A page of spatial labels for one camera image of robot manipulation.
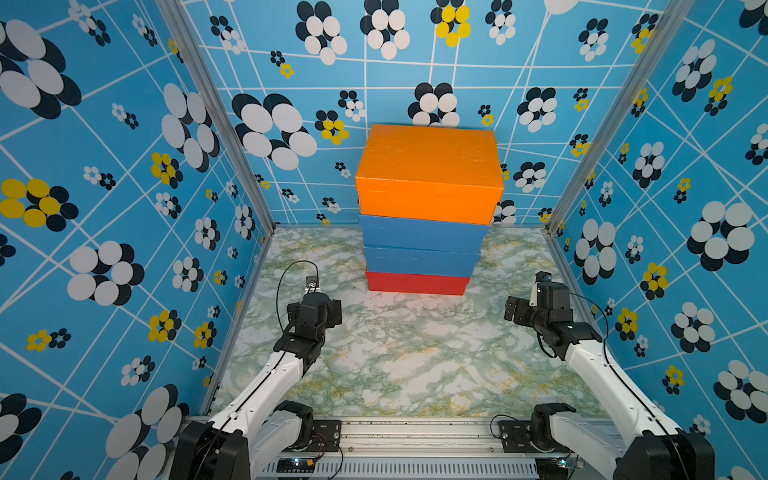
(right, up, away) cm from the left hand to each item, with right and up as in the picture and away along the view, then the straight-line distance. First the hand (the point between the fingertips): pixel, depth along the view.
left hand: (321, 299), depth 86 cm
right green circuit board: (+59, -38, -15) cm, 72 cm away
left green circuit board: (-3, -38, -13) cm, 41 cm away
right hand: (+60, -1, -1) cm, 60 cm away
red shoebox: (+27, +4, +9) cm, 29 cm away
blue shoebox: (+29, +18, -9) cm, 36 cm away
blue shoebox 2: (+29, +11, -1) cm, 31 cm away
